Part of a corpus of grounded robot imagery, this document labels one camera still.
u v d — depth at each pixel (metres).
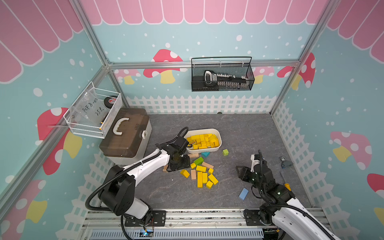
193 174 0.89
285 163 0.92
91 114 0.70
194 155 0.96
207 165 0.92
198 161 0.92
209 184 0.83
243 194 0.81
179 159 0.69
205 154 0.95
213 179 0.87
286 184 0.84
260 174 0.58
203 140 1.02
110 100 0.82
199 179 0.86
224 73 0.92
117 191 0.43
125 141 0.90
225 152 0.97
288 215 0.53
